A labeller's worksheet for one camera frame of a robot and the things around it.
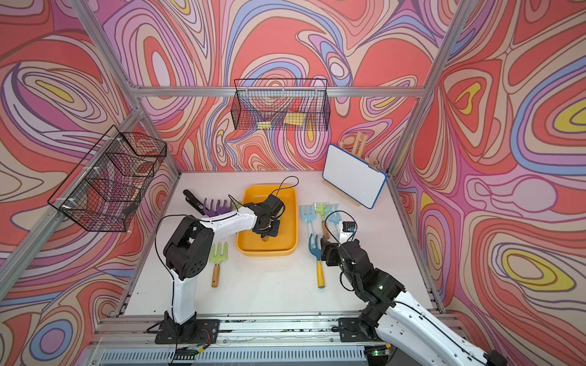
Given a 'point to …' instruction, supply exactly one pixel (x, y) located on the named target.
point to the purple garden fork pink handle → (210, 213)
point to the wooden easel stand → (355, 151)
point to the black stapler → (191, 199)
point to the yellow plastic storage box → (252, 245)
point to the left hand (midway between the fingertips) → (274, 230)
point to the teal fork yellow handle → (317, 252)
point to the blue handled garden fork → (308, 216)
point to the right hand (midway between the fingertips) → (331, 245)
